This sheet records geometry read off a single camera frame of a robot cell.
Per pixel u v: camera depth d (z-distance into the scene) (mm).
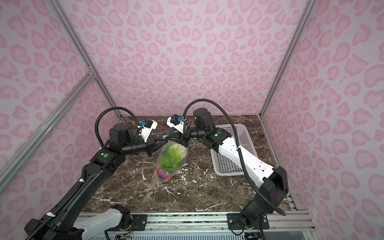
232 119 1179
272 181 419
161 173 756
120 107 529
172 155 750
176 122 556
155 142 607
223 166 923
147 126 579
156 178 785
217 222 749
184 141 597
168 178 782
